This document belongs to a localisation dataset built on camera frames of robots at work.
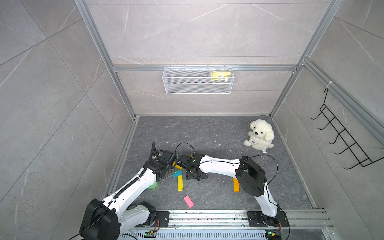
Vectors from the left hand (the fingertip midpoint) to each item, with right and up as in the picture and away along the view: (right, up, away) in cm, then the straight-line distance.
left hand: (168, 168), depth 83 cm
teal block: (+5, -4, +5) cm, 8 cm away
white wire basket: (+17, +56, +17) cm, 61 cm away
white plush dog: (+56, +18, +5) cm, 59 cm away
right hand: (+15, -6, +5) cm, 17 cm away
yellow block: (+7, +3, -8) cm, 11 cm away
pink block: (+12, -16, -5) cm, 20 cm away
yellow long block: (+13, +9, -9) cm, 18 cm away
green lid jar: (-8, -9, -3) cm, 12 cm away
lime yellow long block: (+6, -9, +2) cm, 11 cm away
